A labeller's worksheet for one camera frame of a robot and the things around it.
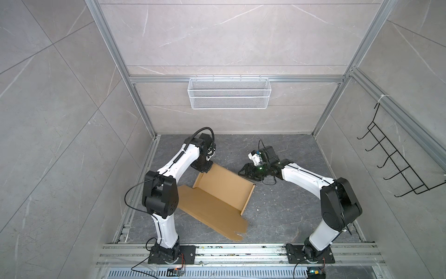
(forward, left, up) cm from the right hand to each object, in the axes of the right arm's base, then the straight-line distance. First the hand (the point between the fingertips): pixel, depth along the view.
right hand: (243, 174), depth 87 cm
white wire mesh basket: (+44, +6, +19) cm, 49 cm away
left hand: (+5, +20, +1) cm, 20 cm away
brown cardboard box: (-9, +13, -9) cm, 19 cm away
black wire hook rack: (-18, -58, +21) cm, 65 cm away
